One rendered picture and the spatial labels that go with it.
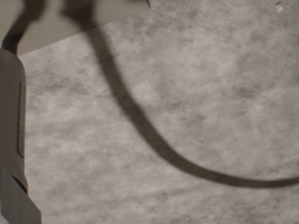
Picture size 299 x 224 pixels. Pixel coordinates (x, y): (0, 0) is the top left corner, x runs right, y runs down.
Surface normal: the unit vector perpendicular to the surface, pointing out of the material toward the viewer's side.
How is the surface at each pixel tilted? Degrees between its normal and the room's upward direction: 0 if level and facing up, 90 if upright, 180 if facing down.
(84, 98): 0
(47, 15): 0
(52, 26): 0
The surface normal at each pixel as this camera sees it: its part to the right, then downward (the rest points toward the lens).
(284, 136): 0.11, 0.71
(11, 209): 0.94, -0.30
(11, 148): 0.81, -0.47
